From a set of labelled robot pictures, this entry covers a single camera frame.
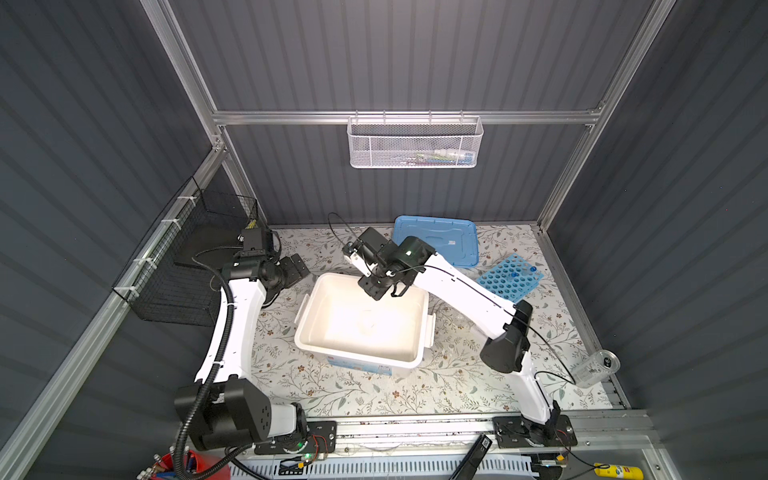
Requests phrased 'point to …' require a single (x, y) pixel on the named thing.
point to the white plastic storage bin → (341, 326)
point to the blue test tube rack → (514, 278)
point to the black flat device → (466, 466)
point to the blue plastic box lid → (452, 239)
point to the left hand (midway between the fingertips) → (290, 277)
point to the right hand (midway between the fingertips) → (372, 284)
